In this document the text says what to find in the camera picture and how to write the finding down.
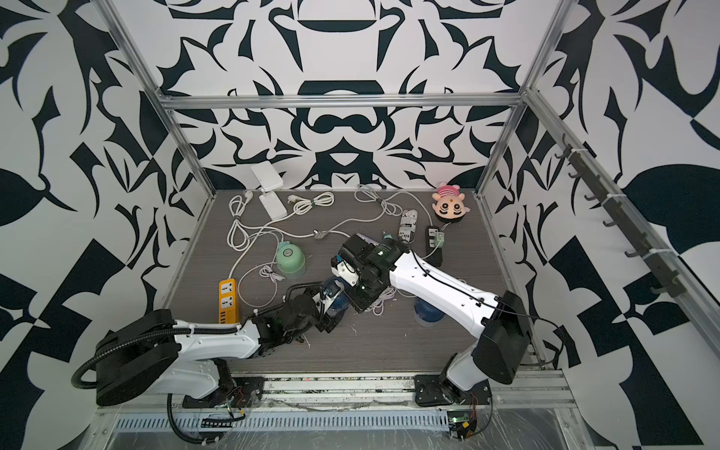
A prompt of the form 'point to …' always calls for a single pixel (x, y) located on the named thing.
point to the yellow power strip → (228, 302)
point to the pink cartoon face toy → (449, 202)
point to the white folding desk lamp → (267, 179)
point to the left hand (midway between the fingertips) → (335, 292)
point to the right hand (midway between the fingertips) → (353, 297)
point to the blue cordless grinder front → (425, 313)
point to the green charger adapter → (440, 238)
